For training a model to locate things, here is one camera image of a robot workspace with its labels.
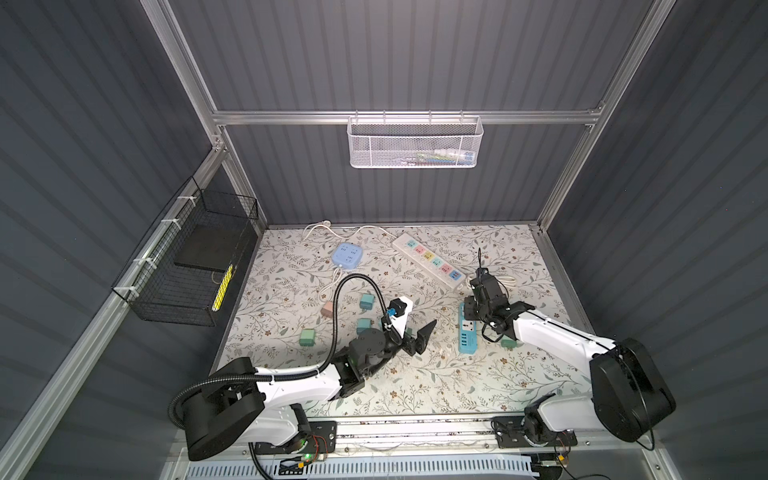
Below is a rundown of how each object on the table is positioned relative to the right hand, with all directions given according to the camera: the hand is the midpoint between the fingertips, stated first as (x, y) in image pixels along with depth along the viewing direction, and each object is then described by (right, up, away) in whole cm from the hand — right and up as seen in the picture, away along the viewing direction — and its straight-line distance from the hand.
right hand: (475, 304), depth 91 cm
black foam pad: (-72, +17, -16) cm, 76 cm away
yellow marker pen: (-66, +7, -21) cm, 69 cm away
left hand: (-18, 0, -17) cm, 24 cm away
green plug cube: (-51, -10, -2) cm, 52 cm away
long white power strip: (-12, +13, +16) cm, 24 cm away
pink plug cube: (-47, -3, +4) cm, 47 cm away
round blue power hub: (-42, +15, +18) cm, 48 cm away
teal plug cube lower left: (-35, -7, +2) cm, 36 cm away
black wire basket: (-78, +11, -19) cm, 81 cm away
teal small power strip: (-3, -8, -2) cm, 9 cm away
